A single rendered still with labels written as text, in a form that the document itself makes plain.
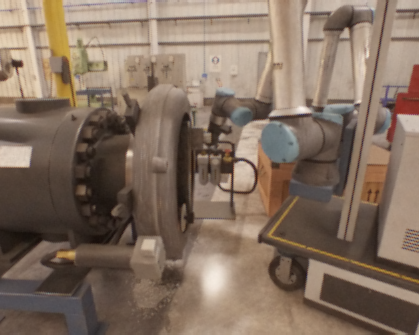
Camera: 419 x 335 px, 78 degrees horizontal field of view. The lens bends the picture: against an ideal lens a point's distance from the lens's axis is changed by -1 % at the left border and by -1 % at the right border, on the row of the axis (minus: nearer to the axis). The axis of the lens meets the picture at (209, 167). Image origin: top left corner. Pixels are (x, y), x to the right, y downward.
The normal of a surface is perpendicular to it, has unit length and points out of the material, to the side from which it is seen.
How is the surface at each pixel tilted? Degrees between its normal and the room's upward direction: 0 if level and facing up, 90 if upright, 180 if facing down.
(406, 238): 90
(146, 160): 66
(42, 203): 96
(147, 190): 80
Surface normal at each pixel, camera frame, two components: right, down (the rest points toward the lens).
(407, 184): -0.54, 0.26
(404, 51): -0.17, 0.30
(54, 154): -0.05, -0.22
